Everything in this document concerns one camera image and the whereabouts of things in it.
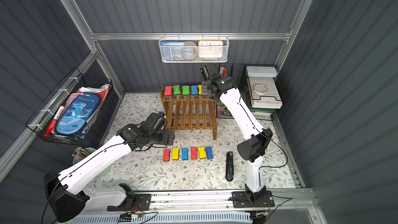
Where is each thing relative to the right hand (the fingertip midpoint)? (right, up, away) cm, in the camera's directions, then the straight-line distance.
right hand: (213, 86), depth 80 cm
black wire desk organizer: (+21, +14, +31) cm, 40 cm away
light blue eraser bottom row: (-16, -38, +10) cm, 43 cm away
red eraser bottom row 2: (-11, -37, +8) cm, 40 cm away
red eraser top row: (-25, -3, +2) cm, 25 cm away
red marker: (-68, -15, -15) cm, 72 cm away
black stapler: (+8, -42, 0) cm, 43 cm away
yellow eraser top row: (-7, -1, +2) cm, 7 cm away
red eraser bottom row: (-27, -39, +8) cm, 48 cm away
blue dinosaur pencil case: (-59, -14, -16) cm, 62 cm away
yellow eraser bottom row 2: (-6, -38, +9) cm, 39 cm away
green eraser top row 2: (-15, -1, +3) cm, 15 cm away
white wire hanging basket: (+7, +18, +10) cm, 22 cm away
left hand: (-24, -25, -5) cm, 35 cm away
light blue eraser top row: (-10, -2, +3) cm, 11 cm away
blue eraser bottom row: (-2, -37, +8) cm, 38 cm away
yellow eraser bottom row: (-21, -39, +7) cm, 45 cm away
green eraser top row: (-20, -1, +3) cm, 20 cm away
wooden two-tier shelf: (-8, -14, +11) cm, 20 cm away
